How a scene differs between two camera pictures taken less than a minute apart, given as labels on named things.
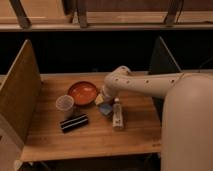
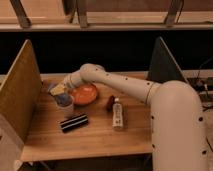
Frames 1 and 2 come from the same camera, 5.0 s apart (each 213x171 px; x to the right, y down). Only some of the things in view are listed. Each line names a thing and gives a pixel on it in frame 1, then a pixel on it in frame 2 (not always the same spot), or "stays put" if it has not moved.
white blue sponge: [105, 108] → [62, 99]
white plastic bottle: [117, 121] stays put
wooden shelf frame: [106, 15] stays put
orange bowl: [83, 93] stays put
